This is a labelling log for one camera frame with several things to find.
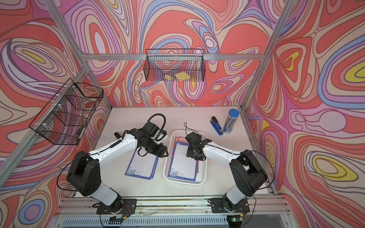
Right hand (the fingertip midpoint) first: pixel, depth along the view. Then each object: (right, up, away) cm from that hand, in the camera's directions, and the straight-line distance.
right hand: (192, 158), depth 89 cm
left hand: (-16, +4, -6) cm, 18 cm away
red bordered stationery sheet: (-8, +11, +10) cm, 16 cm away
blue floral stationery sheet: (-32, -6, 0) cm, 32 cm away
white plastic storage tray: (-15, +11, +3) cm, 19 cm away
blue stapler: (+19, +19, +15) cm, 31 cm away
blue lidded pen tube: (+26, +24, +2) cm, 36 cm away
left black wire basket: (-70, +25, -14) cm, 75 cm away
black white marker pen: (-53, +14, +9) cm, 56 cm away
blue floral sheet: (-7, -6, 0) cm, 9 cm away
